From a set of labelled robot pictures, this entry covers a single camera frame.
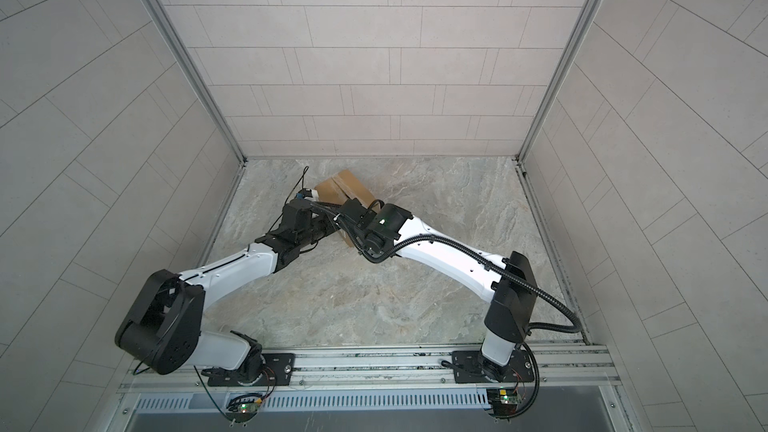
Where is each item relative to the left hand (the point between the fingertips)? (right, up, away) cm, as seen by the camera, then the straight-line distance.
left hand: (349, 212), depth 87 cm
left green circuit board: (-18, -40, -23) cm, 50 cm away
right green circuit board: (+40, -41, -19) cm, 61 cm away
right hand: (+10, -7, -10) cm, 15 cm away
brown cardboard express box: (-2, +7, +2) cm, 7 cm away
